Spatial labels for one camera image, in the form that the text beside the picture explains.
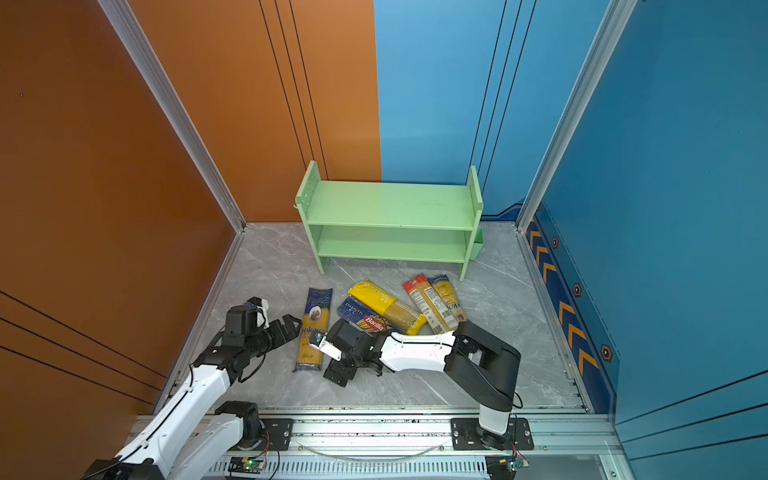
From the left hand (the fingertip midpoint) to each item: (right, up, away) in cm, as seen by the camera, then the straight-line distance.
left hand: (290, 325), depth 85 cm
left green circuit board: (-6, -30, -14) cm, 34 cm away
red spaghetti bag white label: (+43, +1, +6) cm, 44 cm away
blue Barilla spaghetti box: (+20, +1, +6) cm, 21 cm away
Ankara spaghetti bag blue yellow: (+5, 0, +6) cm, 8 cm away
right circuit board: (+56, -30, -15) cm, 65 cm away
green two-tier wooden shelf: (+29, +30, -2) cm, 42 cm away
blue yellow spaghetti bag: (+47, +8, +12) cm, 49 cm away
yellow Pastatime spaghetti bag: (+29, +3, +9) cm, 30 cm away
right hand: (+13, -9, -2) cm, 16 cm away
